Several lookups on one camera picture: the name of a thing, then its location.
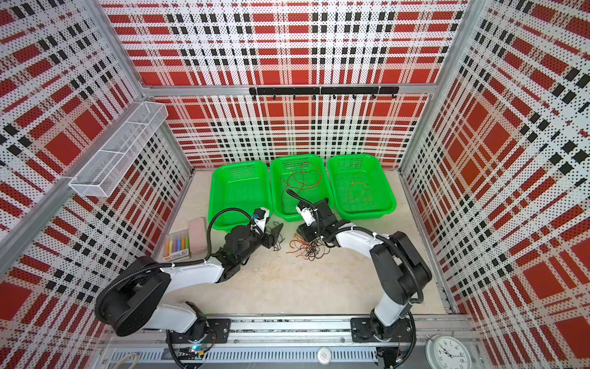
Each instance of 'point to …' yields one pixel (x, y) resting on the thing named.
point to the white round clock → (442, 351)
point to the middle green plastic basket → (283, 167)
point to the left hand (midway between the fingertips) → (274, 223)
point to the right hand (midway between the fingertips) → (303, 229)
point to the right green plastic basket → (359, 191)
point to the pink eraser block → (197, 236)
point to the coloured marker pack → (177, 246)
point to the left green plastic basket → (243, 185)
